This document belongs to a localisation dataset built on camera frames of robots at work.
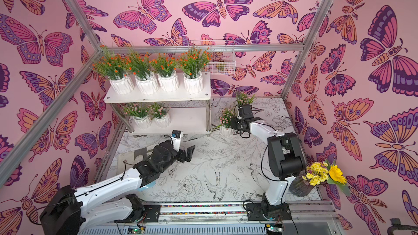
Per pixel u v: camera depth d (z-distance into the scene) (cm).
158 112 87
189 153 73
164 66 67
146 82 70
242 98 100
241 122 75
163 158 61
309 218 74
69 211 40
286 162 49
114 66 66
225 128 93
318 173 62
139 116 92
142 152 93
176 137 69
